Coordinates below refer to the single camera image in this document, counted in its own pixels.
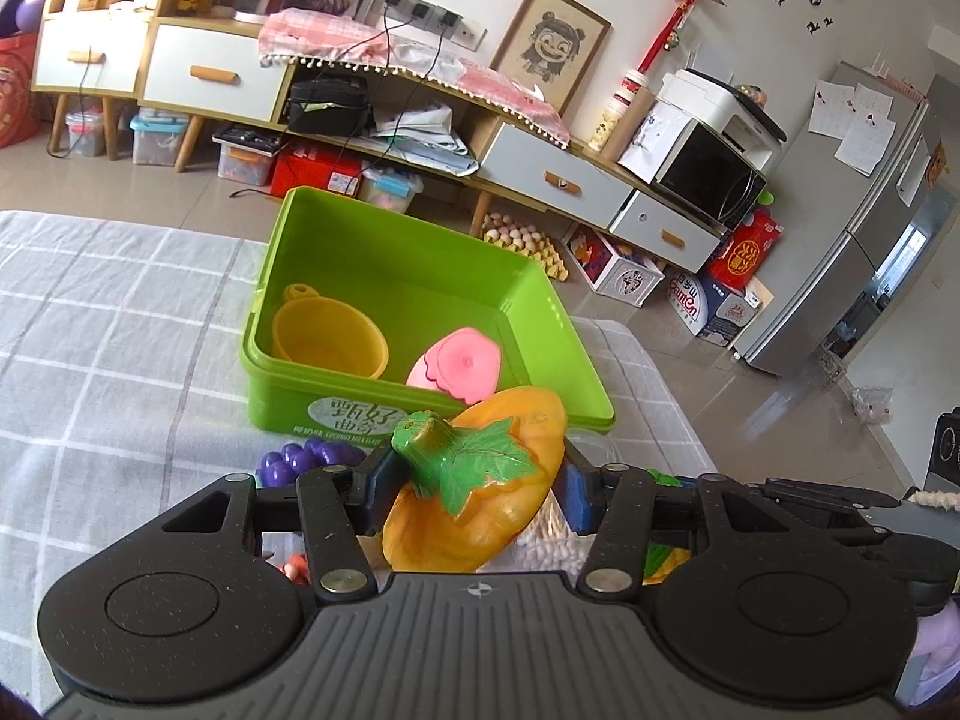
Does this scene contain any purple toy grape bunch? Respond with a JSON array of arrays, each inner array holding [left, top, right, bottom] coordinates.
[[257, 437, 366, 489]]

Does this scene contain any orange toy pumpkin half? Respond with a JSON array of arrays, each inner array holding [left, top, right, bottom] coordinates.
[[382, 387, 568, 574]]

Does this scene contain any clear cotton swab jar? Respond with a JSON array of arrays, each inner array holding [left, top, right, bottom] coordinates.
[[478, 493, 594, 580]]

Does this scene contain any yellow toy cup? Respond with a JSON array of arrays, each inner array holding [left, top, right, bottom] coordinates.
[[270, 283, 389, 379]]

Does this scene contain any pink toy shell piece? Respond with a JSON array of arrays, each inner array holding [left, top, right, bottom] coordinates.
[[405, 327, 503, 406]]

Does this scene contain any white blue cardboard box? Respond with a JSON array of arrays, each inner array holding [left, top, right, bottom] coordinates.
[[665, 271, 763, 348]]

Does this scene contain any white cartoon cardboard box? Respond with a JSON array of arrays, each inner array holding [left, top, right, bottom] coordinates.
[[563, 224, 665, 307]]

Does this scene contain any green plastic storage box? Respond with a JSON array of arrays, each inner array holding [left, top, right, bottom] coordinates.
[[241, 187, 615, 447]]

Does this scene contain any grey checked tablecloth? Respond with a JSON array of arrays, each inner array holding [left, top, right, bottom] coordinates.
[[0, 208, 718, 706]]

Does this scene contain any red gift bag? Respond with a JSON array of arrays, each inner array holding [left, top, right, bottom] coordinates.
[[708, 206, 782, 291]]

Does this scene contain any egg carton tray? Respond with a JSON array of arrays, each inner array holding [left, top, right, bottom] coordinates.
[[480, 213, 569, 283]]

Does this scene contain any red box under cabinet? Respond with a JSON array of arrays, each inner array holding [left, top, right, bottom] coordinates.
[[268, 140, 363, 199]]

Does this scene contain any black microwave oven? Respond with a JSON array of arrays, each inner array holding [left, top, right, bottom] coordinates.
[[619, 101, 766, 232]]

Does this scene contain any silver refrigerator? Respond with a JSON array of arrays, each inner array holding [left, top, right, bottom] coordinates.
[[734, 62, 940, 377]]

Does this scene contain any black bag in cabinet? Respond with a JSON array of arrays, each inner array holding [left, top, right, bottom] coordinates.
[[288, 76, 371, 138]]

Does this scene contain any white printer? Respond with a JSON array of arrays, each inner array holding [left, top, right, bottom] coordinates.
[[658, 68, 788, 174]]

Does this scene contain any clear bin blue lid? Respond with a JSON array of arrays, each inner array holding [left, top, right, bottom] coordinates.
[[130, 107, 189, 167]]

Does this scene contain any snack jar red lid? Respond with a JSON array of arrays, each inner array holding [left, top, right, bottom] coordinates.
[[587, 70, 652, 161]]

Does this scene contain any wooden white tv cabinet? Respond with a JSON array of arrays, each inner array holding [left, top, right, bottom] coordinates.
[[140, 18, 721, 271]]

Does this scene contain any framed cartoon girl drawing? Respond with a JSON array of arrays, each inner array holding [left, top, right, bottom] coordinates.
[[490, 0, 610, 114]]

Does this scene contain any pink cloth on cabinet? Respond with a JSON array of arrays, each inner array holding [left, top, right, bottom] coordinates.
[[257, 8, 571, 149]]

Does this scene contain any tall wooden shelf cabinet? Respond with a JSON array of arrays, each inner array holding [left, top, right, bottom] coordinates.
[[32, 0, 179, 160]]

